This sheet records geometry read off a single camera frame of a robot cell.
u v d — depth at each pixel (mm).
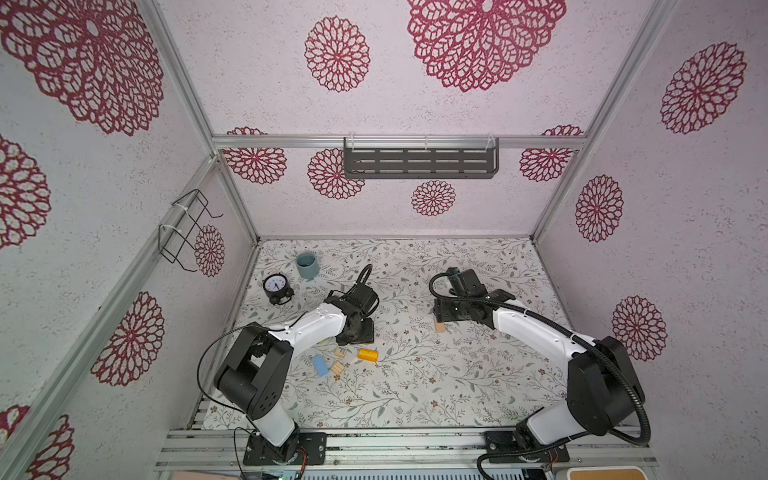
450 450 756
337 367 861
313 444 763
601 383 433
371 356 898
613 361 445
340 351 895
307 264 1058
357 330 764
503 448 744
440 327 953
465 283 686
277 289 1025
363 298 729
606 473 662
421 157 958
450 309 786
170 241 726
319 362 883
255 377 450
